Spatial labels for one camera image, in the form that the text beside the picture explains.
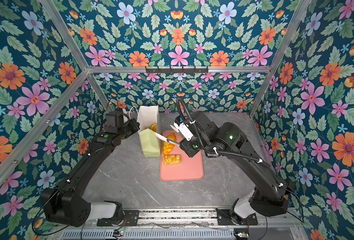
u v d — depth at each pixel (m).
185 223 0.72
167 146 0.97
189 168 0.88
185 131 0.48
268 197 0.39
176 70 0.91
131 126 0.71
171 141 0.61
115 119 0.58
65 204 0.39
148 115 0.90
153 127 0.97
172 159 0.91
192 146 0.49
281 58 0.86
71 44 0.80
